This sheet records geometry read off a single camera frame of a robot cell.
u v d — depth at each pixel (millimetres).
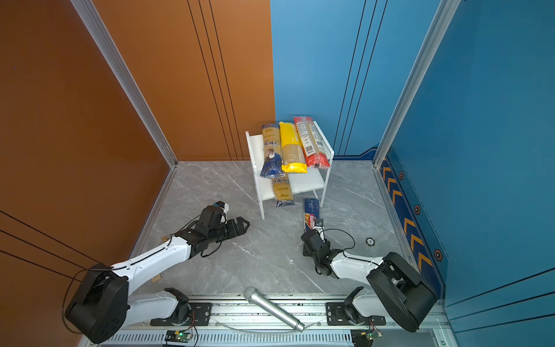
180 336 707
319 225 800
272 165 696
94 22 719
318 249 692
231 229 758
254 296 742
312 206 987
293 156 725
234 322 728
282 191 843
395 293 423
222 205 808
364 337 698
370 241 911
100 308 409
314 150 739
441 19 715
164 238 878
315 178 932
